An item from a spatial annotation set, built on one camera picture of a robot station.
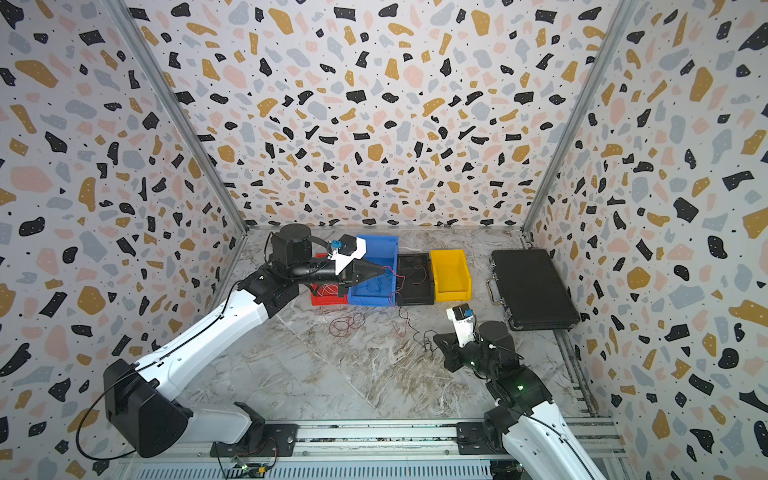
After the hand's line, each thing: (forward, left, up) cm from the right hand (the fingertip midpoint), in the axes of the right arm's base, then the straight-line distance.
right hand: (437, 338), depth 75 cm
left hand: (+7, +13, +19) cm, 24 cm away
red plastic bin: (+22, +36, -15) cm, 45 cm away
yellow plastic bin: (+31, -8, -15) cm, 35 cm away
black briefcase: (+23, -33, -12) cm, 42 cm away
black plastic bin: (+28, +6, -14) cm, 32 cm away
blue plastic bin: (+25, +17, -15) cm, 34 cm away
